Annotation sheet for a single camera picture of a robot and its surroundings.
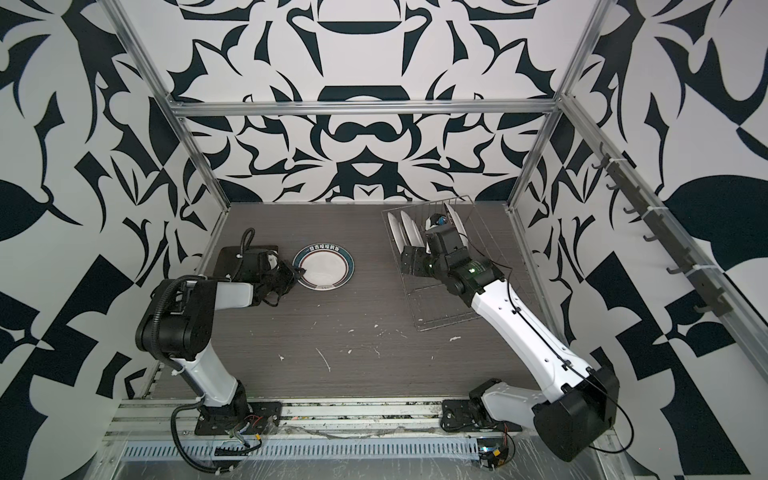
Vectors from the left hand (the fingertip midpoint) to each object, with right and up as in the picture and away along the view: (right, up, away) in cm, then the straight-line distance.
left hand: (307, 263), depth 97 cm
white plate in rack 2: (+33, +11, -4) cm, 35 cm away
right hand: (+34, +4, -21) cm, 40 cm away
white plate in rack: (+29, +10, -6) cm, 31 cm away
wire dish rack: (+40, -12, -4) cm, 41 cm away
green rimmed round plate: (+6, -1, +5) cm, 8 cm away
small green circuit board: (+50, -42, -26) cm, 70 cm away
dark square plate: (-12, +2, -18) cm, 22 cm away
